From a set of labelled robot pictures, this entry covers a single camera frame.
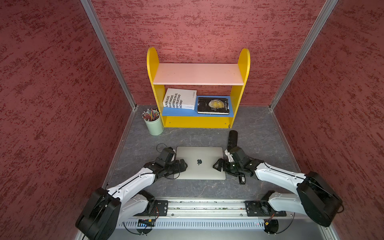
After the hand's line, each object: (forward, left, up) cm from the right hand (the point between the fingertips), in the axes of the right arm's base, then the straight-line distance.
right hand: (218, 172), depth 84 cm
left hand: (+1, +22, 0) cm, 22 cm away
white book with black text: (+45, +23, +17) cm, 53 cm away
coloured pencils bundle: (+33, +42, +14) cm, 55 cm away
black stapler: (-5, -13, +1) cm, 14 cm away
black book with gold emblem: (+41, 0, +13) cm, 43 cm away
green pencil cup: (+28, +39, +12) cm, 49 cm away
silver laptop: (+7, +10, -1) cm, 13 cm away
